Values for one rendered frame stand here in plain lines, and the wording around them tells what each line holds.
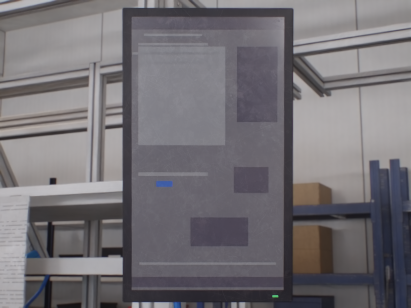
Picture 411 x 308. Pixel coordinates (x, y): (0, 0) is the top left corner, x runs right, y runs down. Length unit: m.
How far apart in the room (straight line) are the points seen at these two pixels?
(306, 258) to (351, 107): 1.23
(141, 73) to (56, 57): 5.09
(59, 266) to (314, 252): 2.84
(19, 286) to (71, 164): 4.29
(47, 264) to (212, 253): 0.64
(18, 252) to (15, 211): 0.10
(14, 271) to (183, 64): 0.71
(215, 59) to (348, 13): 3.99
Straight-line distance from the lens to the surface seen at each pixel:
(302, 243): 4.29
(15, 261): 1.57
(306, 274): 4.25
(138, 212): 1.10
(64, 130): 2.90
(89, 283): 2.14
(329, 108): 4.86
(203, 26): 1.11
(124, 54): 1.11
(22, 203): 1.57
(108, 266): 1.54
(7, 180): 2.67
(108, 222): 4.82
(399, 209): 4.14
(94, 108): 2.22
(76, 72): 2.30
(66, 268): 1.61
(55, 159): 5.93
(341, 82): 2.40
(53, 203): 1.65
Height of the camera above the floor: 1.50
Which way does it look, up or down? 10 degrees up
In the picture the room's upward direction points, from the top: straight up
